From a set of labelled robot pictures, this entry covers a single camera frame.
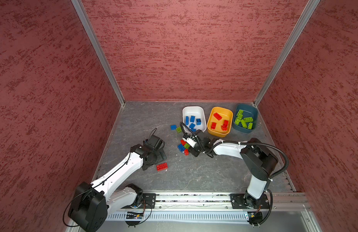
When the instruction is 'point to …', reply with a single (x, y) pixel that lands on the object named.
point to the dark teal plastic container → (250, 110)
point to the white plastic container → (199, 112)
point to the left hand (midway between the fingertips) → (157, 163)
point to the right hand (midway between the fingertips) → (190, 150)
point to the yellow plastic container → (220, 122)
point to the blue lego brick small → (192, 125)
